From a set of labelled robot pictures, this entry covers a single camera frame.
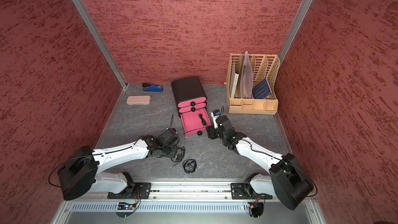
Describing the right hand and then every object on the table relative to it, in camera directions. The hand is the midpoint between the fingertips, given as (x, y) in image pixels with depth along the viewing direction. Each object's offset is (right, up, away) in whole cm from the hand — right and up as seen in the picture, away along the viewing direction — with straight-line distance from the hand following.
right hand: (210, 129), depth 87 cm
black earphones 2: (-4, +3, +10) cm, 11 cm away
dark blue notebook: (+36, +23, +16) cm, 46 cm away
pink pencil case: (-51, +17, +20) cm, 57 cm away
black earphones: (-18, -15, -2) cm, 24 cm away
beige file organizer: (+38, +40, +17) cm, 58 cm away
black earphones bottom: (-12, -19, -6) cm, 23 cm away
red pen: (+12, +31, +38) cm, 50 cm away
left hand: (-22, -14, -3) cm, 26 cm away
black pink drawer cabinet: (-12, +16, +2) cm, 20 cm away
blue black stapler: (-46, +26, +28) cm, 60 cm away
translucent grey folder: (+27, +32, +19) cm, 46 cm away
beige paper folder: (+14, +34, 0) cm, 37 cm away
